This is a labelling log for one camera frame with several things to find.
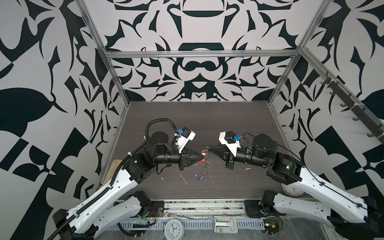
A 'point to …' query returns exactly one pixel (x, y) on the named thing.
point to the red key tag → (203, 153)
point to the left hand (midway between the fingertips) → (204, 155)
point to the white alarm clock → (173, 229)
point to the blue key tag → (201, 178)
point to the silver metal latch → (225, 224)
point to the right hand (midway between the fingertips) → (210, 148)
